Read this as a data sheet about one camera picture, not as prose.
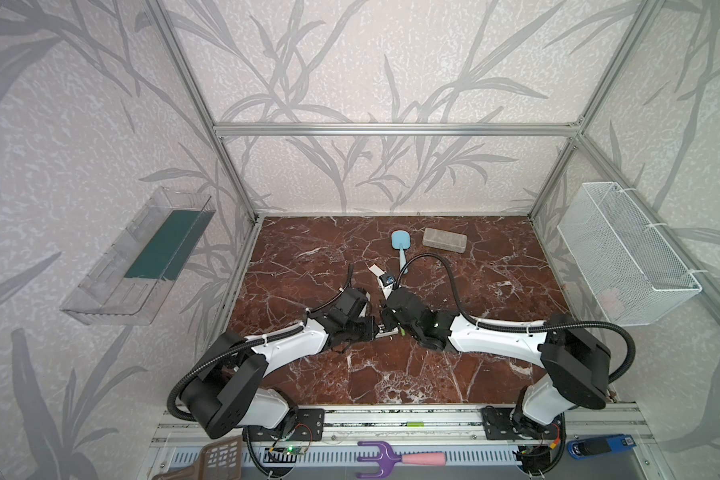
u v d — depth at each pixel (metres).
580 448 0.67
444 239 1.09
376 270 1.05
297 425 0.72
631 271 0.63
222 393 0.42
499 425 0.74
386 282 0.72
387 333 0.88
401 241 1.12
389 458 0.69
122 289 0.63
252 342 0.47
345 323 0.68
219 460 0.69
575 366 0.44
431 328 0.62
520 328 0.51
